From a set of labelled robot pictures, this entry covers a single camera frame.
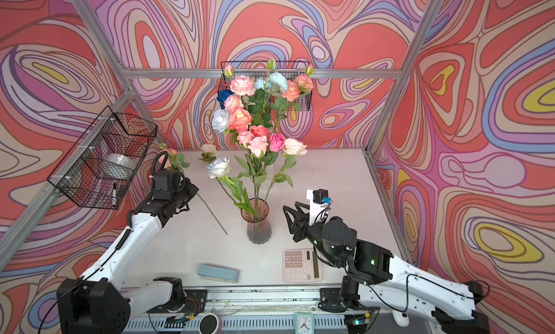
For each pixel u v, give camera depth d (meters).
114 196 0.72
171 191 0.63
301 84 0.75
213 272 0.77
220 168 0.62
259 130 0.68
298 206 0.62
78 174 0.67
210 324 0.65
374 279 0.44
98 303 0.39
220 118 0.68
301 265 0.80
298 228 0.52
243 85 0.63
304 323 0.68
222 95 0.72
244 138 0.66
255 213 0.77
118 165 0.70
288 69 0.91
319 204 0.50
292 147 0.62
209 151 1.16
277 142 0.62
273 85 0.65
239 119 0.66
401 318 0.69
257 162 0.66
